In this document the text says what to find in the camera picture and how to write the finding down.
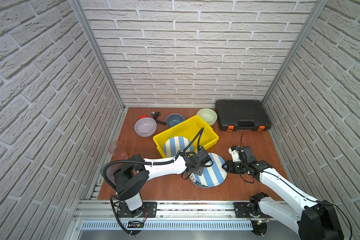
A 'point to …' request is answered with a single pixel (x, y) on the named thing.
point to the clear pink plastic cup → (116, 148)
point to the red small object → (143, 116)
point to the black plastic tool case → (234, 115)
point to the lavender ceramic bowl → (145, 127)
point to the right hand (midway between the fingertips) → (224, 165)
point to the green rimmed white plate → (191, 177)
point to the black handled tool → (155, 115)
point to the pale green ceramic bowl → (210, 115)
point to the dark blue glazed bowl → (173, 119)
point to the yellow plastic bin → (190, 128)
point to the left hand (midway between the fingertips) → (200, 166)
